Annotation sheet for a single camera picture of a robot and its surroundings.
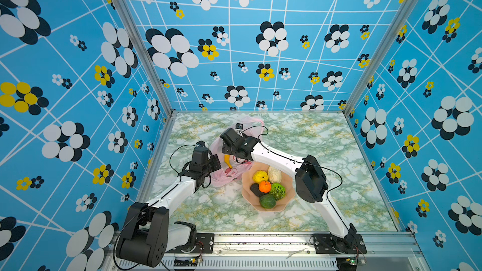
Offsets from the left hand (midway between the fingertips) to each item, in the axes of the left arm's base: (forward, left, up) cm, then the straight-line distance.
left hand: (219, 158), depth 90 cm
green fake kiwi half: (-16, -27, -1) cm, 31 cm away
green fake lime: (-20, -22, -1) cm, 30 cm away
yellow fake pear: (-8, -19, -2) cm, 21 cm away
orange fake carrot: (-14, -21, 0) cm, 25 cm away
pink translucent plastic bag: (-3, -6, -7) cm, 9 cm away
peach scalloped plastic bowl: (-9, -14, -6) cm, 17 cm away
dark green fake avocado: (-13, -17, -4) cm, 22 cm away
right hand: (+6, -5, +1) cm, 8 cm away
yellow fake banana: (+3, -3, -6) cm, 7 cm away
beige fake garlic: (-8, -26, 0) cm, 27 cm away
